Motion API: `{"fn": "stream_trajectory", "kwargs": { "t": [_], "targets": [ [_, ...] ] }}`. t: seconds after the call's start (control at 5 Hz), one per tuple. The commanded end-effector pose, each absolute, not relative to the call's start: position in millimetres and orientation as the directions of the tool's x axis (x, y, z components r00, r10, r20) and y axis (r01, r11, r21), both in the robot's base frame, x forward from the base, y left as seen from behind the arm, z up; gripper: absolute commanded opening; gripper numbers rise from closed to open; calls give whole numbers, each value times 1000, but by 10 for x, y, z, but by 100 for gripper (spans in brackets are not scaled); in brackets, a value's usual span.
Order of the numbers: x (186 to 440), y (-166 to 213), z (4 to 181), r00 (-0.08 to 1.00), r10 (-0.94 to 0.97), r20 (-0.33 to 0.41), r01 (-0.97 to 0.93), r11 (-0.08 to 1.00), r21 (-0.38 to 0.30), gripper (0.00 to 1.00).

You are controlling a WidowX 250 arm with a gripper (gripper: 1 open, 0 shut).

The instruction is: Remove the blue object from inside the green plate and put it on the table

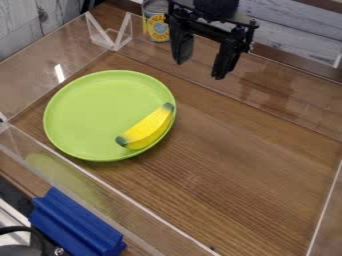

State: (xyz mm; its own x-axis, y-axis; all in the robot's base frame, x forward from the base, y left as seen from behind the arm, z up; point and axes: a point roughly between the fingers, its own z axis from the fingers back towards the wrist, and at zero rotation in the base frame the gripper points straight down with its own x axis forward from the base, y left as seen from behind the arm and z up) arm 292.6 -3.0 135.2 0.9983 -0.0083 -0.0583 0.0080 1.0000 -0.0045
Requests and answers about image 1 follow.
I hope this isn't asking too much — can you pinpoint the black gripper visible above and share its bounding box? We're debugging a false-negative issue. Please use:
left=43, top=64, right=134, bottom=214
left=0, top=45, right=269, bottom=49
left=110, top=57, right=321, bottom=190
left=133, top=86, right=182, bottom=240
left=168, top=0, right=260, bottom=80

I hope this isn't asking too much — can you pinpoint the yellow toy banana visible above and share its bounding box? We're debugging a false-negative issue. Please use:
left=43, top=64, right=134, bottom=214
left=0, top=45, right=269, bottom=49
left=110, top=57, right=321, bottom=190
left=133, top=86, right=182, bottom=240
left=116, top=102, right=176, bottom=150

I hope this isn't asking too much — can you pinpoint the green round plate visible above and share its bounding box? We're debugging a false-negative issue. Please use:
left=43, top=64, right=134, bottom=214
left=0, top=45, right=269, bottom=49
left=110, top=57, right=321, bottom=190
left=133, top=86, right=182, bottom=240
left=43, top=70, right=177, bottom=162

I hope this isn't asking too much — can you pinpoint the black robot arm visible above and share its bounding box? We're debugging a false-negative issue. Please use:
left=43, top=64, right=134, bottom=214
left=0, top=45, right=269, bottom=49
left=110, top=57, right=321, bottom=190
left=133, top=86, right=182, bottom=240
left=166, top=0, right=260, bottom=80

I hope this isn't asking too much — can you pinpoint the yellow labelled tin can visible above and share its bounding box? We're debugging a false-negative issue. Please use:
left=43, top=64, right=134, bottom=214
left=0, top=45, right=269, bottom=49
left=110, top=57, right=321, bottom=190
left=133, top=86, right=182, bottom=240
left=142, top=0, right=170, bottom=43

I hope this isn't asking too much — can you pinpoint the blue plastic block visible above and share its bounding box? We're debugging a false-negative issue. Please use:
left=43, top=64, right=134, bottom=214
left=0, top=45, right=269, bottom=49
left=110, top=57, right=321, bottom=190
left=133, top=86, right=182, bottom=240
left=30, top=187, right=128, bottom=256

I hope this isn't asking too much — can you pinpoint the clear acrylic triangle bracket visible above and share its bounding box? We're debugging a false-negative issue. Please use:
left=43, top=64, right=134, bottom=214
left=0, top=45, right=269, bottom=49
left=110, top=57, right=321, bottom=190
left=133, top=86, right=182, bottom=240
left=86, top=12, right=134, bottom=52

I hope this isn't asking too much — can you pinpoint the black cable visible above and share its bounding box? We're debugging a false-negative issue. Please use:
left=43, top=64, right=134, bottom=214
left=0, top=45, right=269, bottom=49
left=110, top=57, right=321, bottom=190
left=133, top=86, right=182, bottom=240
left=0, top=225, right=51, bottom=256

